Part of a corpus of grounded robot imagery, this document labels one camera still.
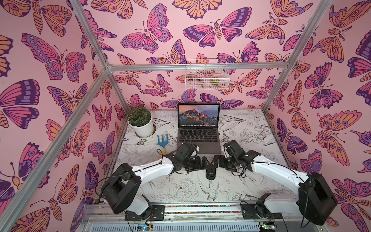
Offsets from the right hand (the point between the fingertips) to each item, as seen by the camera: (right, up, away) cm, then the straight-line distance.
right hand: (216, 164), depth 84 cm
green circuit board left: (-38, -28, -12) cm, 49 cm away
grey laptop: (-9, +24, +22) cm, 34 cm away
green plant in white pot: (-48, +27, +10) cm, 56 cm away
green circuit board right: (+23, -26, -14) cm, 37 cm away
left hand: (-6, 0, -3) cm, 7 cm away
